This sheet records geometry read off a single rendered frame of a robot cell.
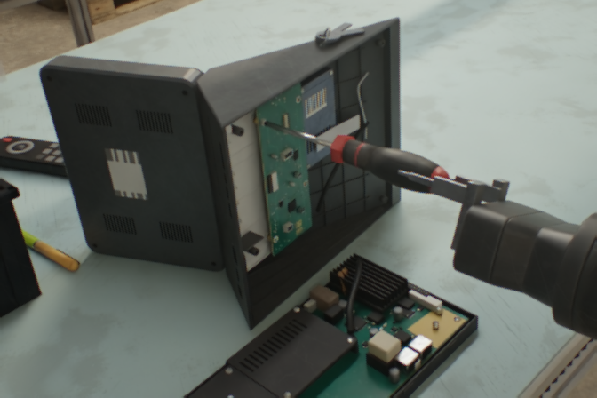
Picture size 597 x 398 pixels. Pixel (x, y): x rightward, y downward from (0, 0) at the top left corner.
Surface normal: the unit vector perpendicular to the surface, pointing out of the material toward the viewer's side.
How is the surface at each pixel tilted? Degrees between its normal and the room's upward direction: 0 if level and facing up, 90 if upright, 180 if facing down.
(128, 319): 0
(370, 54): 90
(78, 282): 0
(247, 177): 90
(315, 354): 0
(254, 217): 90
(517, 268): 65
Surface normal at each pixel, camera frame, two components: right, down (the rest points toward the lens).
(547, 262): -0.72, -0.02
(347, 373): -0.07, -0.84
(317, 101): 0.79, 0.29
